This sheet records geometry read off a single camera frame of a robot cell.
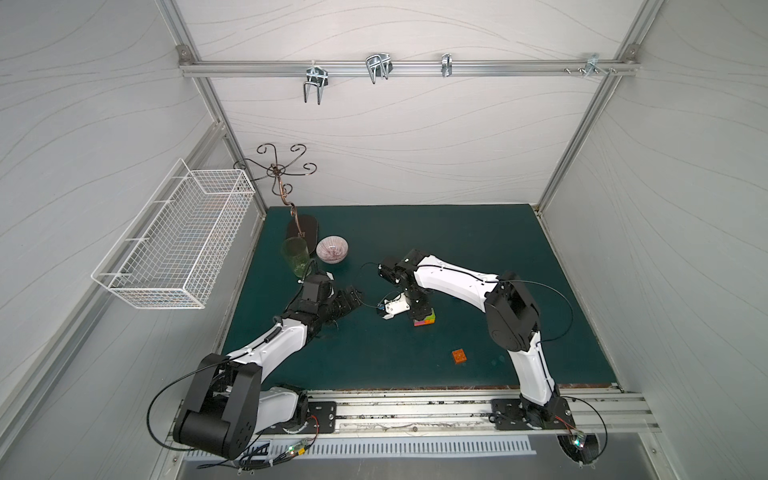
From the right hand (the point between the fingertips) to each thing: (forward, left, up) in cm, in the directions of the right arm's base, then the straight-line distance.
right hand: (420, 304), depth 90 cm
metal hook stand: (+28, +45, +28) cm, 60 cm away
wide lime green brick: (-4, -3, -1) cm, 5 cm away
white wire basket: (-3, +59, +28) cm, 66 cm away
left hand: (-1, +19, +3) cm, 19 cm away
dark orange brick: (-14, -11, -3) cm, 18 cm away
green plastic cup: (+13, +40, +7) cm, 42 cm away
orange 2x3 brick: (-5, -3, -2) cm, 6 cm away
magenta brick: (-5, 0, -2) cm, 6 cm away
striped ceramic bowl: (+21, +31, -1) cm, 38 cm away
